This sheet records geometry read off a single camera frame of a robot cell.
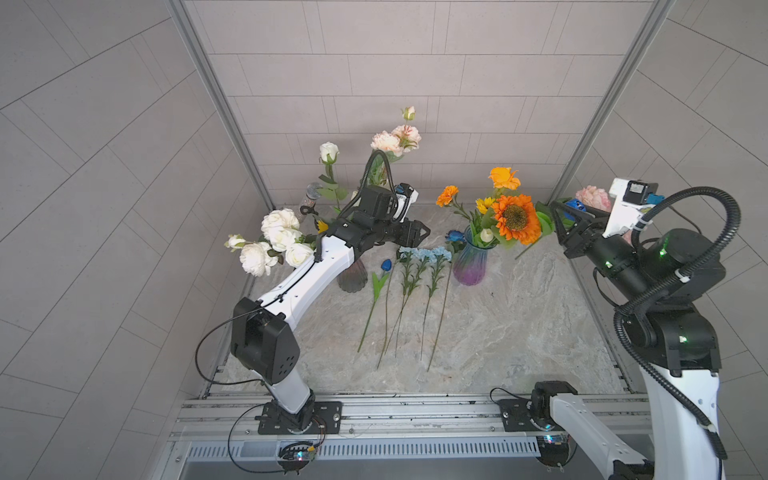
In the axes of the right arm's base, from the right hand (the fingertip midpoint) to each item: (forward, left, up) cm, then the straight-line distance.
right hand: (552, 204), depth 52 cm
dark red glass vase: (+11, +41, -38) cm, 57 cm away
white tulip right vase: (+9, +6, -18) cm, 21 cm away
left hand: (+15, +20, -21) cm, 32 cm away
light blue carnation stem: (+22, +19, -43) cm, 52 cm away
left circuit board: (-30, +54, -44) cm, 75 cm away
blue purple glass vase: (+18, +4, -44) cm, 47 cm away
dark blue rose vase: (+27, +8, -41) cm, 50 cm away
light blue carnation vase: (+21, +14, -41) cm, 48 cm away
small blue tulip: (+12, +35, -45) cm, 58 cm away
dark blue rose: (+2, +32, -46) cm, 57 cm away
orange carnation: (+23, +13, -18) cm, 32 cm away
